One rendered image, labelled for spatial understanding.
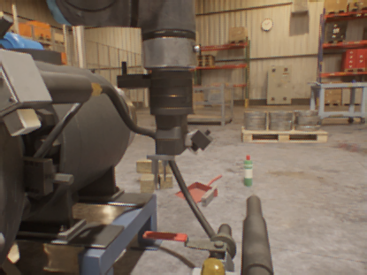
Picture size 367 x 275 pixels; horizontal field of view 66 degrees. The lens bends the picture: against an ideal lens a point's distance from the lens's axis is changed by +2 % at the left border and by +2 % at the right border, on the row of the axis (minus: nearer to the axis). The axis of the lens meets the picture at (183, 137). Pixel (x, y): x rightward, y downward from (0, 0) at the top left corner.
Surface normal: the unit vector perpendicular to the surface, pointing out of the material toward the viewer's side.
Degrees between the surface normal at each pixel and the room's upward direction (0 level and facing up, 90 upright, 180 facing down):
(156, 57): 90
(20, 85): 67
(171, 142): 90
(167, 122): 101
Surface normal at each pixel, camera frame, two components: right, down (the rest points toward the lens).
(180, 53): 0.43, 0.13
